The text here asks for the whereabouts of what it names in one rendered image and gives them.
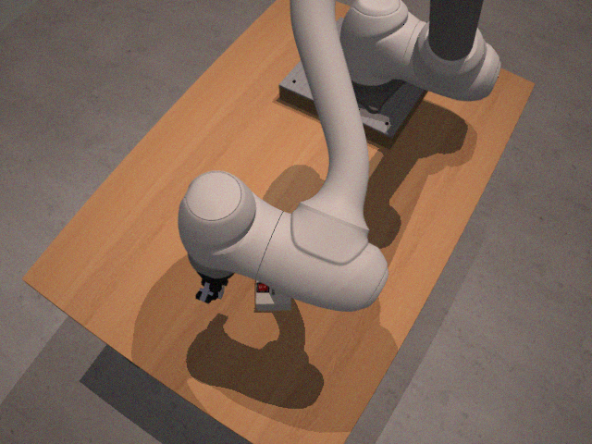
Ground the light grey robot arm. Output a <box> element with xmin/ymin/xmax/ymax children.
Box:
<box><xmin>178</xmin><ymin>0</ymin><xmax>501</xmax><ymax>312</ymax></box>

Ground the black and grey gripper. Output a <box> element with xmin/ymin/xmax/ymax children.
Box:
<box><xmin>195</xmin><ymin>271</ymin><xmax>235</xmax><ymax>303</ymax></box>

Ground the grey power strip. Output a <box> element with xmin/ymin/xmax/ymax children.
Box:
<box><xmin>256</xmin><ymin>281</ymin><xmax>291</xmax><ymax>311</ymax></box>

